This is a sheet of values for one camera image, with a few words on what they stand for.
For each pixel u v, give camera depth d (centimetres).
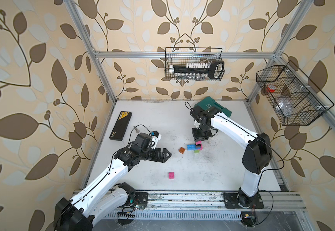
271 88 81
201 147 89
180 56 91
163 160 67
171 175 82
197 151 91
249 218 71
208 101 116
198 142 83
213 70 84
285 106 70
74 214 38
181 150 91
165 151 68
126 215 73
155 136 71
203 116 62
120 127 104
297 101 72
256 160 47
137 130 102
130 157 54
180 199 75
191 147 89
